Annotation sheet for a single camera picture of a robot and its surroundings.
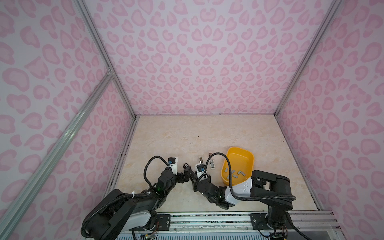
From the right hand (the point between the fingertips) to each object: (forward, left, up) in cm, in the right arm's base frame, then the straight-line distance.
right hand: (192, 173), depth 84 cm
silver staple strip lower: (+4, -24, -6) cm, 25 cm away
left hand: (+4, +4, +2) cm, 6 cm away
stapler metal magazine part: (+9, -5, -2) cm, 10 cm away
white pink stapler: (+9, -11, -4) cm, 15 cm away
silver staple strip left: (+5, -20, -5) cm, 21 cm away
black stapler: (-2, +3, +7) cm, 8 cm away
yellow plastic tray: (+10, -31, -7) cm, 33 cm away
